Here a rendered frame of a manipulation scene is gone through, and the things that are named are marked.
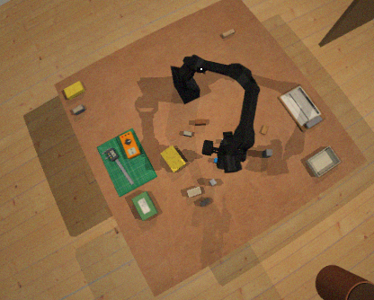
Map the green cutting mat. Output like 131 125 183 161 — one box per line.
97 128 157 197

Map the yellow rectangular block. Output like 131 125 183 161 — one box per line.
161 146 186 172
64 81 85 100

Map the orange rectangular block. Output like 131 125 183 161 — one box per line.
120 132 140 159

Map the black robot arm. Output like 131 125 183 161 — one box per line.
176 55 260 173

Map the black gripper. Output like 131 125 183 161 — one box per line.
201 140 247 162

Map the grey digital caliper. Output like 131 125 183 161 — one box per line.
102 148 132 181

